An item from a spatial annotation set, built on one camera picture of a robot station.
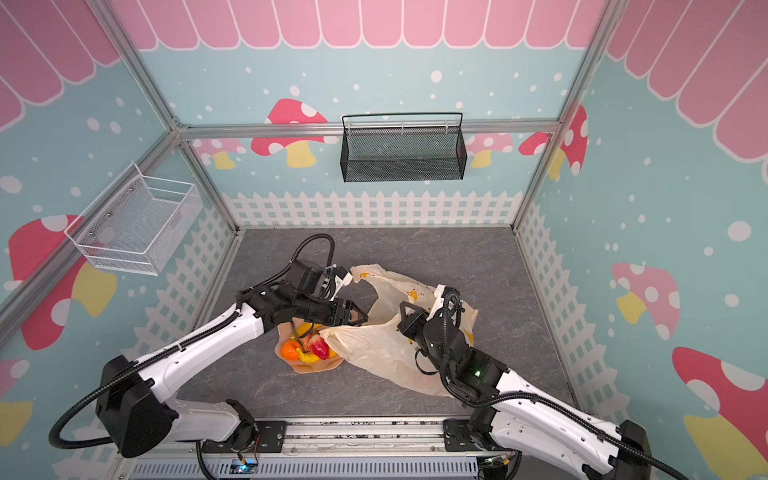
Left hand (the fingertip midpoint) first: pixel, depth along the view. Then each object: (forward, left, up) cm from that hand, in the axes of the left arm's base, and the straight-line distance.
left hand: (357, 324), depth 75 cm
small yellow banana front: (-4, +14, -12) cm, 19 cm away
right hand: (+2, -10, +7) cm, 12 cm away
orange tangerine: (-3, +19, -10) cm, 22 cm away
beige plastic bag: (-7, -7, +5) cm, 11 cm away
